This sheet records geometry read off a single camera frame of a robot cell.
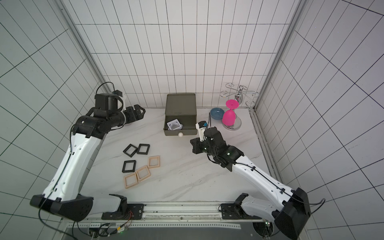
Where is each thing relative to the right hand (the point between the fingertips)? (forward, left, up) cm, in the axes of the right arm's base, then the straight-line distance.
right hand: (185, 142), depth 74 cm
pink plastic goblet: (+21, -24, -2) cm, 32 cm away
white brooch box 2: (+16, +9, -6) cm, 19 cm away
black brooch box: (+4, +41, -20) cm, 46 cm away
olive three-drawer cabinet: (+26, +4, -1) cm, 27 cm away
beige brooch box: (-2, +21, -23) cm, 31 cm away
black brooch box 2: (+4, +33, -21) cm, 39 cm away
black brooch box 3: (-9, +37, -21) cm, 43 cm away
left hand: (+5, +24, +11) cm, 27 cm away
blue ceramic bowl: (+39, -19, -20) cm, 48 cm away
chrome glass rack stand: (+32, -30, +7) cm, 44 cm away
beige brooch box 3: (-14, +31, -21) cm, 40 cm away
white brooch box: (+16, +9, -6) cm, 19 cm away
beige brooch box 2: (-12, +23, -20) cm, 33 cm away
